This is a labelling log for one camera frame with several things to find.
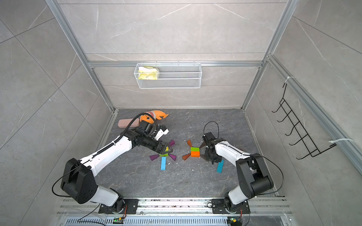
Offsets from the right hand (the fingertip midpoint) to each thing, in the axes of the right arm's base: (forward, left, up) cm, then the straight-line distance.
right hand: (211, 158), depth 90 cm
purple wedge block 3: (+1, +25, +1) cm, 25 cm away
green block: (+6, +11, +1) cm, 12 cm away
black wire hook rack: (-4, -37, +30) cm, 48 cm away
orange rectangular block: (+2, +11, +1) cm, 11 cm away
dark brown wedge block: (+1, +5, -1) cm, 5 cm away
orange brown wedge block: (+11, +14, 0) cm, 18 cm away
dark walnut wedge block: (+9, +5, +1) cm, 11 cm away
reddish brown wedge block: (+2, +17, -1) cm, 17 cm away
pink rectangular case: (+30, +66, +1) cm, 73 cm away
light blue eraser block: (-3, +31, 0) cm, 31 cm away
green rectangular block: (+3, +31, -2) cm, 31 cm away
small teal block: (-6, -4, 0) cm, 7 cm away
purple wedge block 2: (+1, +38, +1) cm, 38 cm away
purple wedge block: (+12, +26, 0) cm, 29 cm away
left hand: (+1, +27, +15) cm, 31 cm away
